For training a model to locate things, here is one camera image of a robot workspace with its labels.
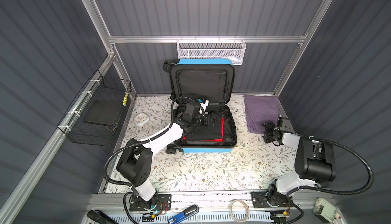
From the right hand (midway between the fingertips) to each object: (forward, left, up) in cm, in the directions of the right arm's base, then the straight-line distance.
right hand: (264, 128), depth 96 cm
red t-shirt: (+5, +26, +2) cm, 26 cm away
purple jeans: (+17, -3, -2) cm, 18 cm away
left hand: (-2, +33, +15) cm, 36 cm away
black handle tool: (-47, +85, +1) cm, 98 cm away
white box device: (-44, -16, 0) cm, 47 cm away
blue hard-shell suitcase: (+19, +39, +13) cm, 46 cm away
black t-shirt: (-14, +36, +18) cm, 43 cm away
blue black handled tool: (-45, +47, +1) cm, 65 cm away
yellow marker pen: (+5, +82, +24) cm, 85 cm away
